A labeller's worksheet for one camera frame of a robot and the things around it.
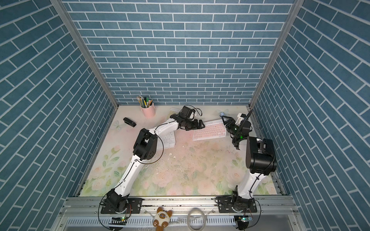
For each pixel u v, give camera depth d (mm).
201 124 956
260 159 500
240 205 679
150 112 1094
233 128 858
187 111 866
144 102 1054
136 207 727
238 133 770
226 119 912
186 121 865
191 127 937
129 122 1077
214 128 969
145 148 645
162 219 679
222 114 1116
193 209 753
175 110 1193
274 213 744
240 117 889
